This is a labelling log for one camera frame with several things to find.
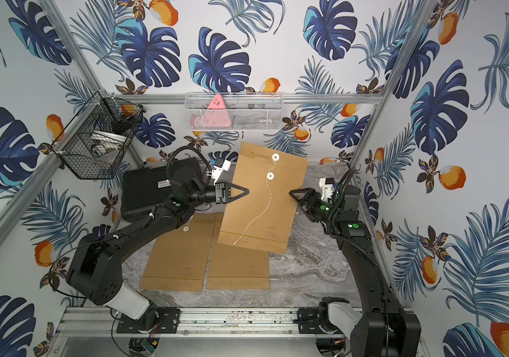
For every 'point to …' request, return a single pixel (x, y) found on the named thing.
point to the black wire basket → (105, 114)
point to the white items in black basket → (105, 142)
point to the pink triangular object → (216, 116)
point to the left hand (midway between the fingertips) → (246, 190)
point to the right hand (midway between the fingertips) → (294, 196)
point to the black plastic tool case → (144, 189)
